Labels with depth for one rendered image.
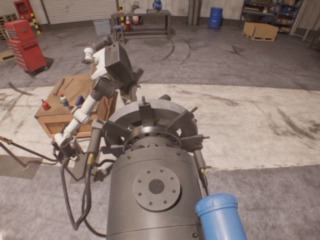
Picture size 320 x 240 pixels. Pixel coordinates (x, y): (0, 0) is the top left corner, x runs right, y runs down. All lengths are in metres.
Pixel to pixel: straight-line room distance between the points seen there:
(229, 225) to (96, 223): 1.34
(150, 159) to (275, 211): 1.51
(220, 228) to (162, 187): 0.29
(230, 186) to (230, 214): 1.26
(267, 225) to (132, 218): 1.44
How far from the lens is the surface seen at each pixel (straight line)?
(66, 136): 1.30
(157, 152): 0.87
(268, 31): 8.01
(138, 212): 0.75
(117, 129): 1.11
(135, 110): 1.02
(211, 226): 0.63
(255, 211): 1.90
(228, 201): 0.64
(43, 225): 1.97
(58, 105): 2.24
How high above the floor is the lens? 1.60
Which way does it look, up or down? 44 degrees down
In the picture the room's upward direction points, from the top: straight up
